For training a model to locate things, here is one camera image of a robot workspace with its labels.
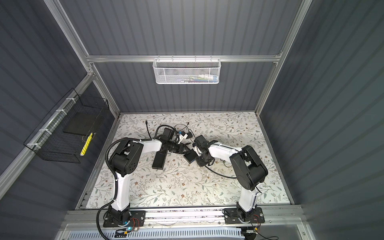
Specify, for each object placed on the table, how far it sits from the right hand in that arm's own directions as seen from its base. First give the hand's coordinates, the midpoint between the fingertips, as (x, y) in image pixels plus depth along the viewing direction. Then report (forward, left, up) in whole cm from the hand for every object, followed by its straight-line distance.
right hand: (203, 162), depth 94 cm
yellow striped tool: (-5, +56, +30) cm, 63 cm away
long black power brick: (+1, +28, +3) cm, 28 cm away
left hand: (+7, +9, +2) cm, 11 cm away
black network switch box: (+3, +8, +3) cm, 9 cm away
